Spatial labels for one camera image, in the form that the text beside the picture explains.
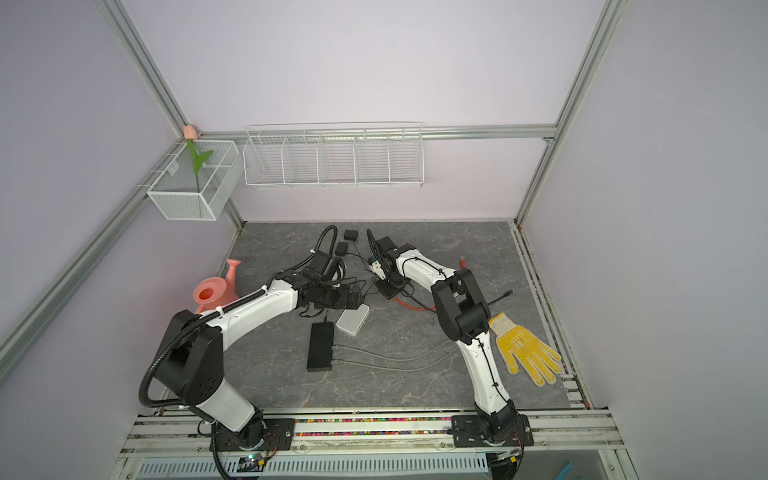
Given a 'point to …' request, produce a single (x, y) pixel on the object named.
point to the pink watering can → (213, 292)
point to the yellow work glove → (537, 356)
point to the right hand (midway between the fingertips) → (392, 292)
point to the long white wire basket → (340, 155)
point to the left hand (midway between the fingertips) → (350, 303)
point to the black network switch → (320, 347)
